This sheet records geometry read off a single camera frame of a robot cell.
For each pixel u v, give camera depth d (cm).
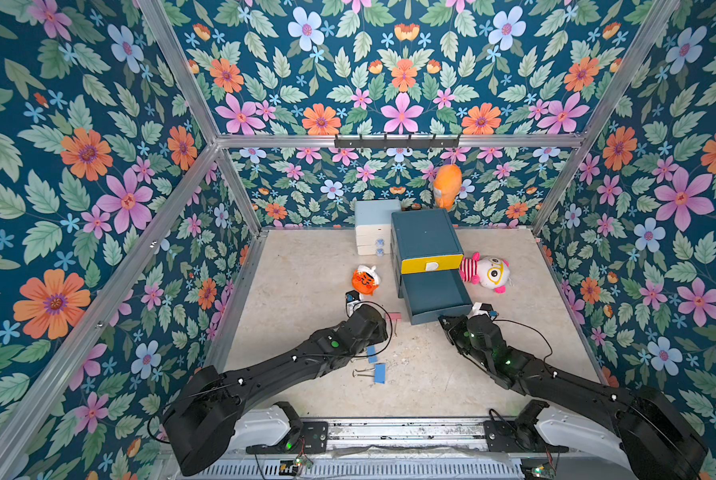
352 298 74
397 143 94
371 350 88
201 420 40
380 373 85
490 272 98
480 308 79
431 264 85
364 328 62
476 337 64
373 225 102
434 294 88
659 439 41
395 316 96
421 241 91
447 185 96
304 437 67
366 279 98
